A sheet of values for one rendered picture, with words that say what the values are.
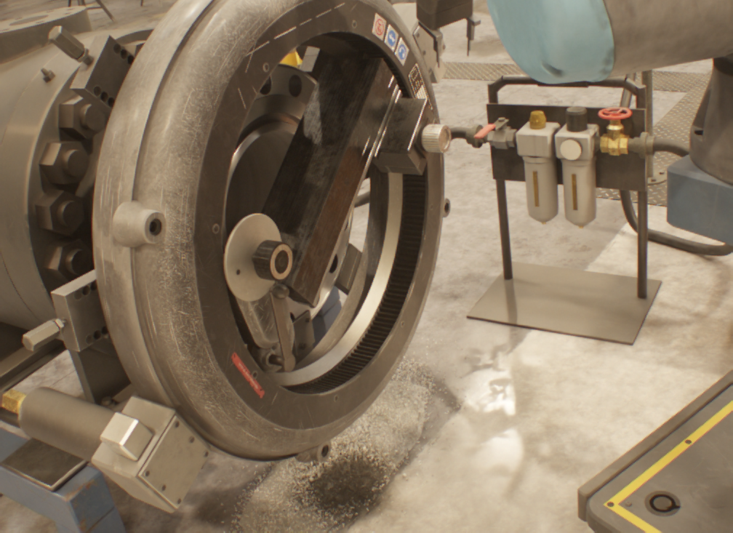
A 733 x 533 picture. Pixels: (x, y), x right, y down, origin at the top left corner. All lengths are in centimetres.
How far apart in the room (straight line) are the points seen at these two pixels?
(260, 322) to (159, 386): 16
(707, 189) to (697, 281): 144
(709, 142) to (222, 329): 60
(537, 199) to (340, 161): 87
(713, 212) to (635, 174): 118
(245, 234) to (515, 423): 87
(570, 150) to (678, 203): 109
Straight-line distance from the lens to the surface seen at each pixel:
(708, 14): 62
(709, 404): 123
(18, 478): 148
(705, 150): 74
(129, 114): 96
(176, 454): 105
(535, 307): 205
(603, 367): 184
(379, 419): 174
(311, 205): 113
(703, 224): 76
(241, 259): 100
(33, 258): 127
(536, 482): 157
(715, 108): 74
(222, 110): 97
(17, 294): 137
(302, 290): 110
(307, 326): 137
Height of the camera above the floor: 108
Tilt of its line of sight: 24 degrees down
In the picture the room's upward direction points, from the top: 9 degrees counter-clockwise
